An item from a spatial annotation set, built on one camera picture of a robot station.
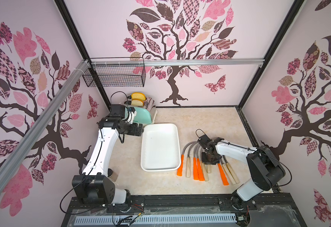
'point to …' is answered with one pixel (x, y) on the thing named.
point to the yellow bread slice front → (137, 102)
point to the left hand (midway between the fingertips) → (134, 132)
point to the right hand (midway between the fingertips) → (205, 161)
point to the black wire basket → (117, 75)
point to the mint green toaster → (143, 114)
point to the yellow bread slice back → (138, 95)
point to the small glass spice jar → (112, 174)
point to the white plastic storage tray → (160, 147)
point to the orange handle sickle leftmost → (179, 170)
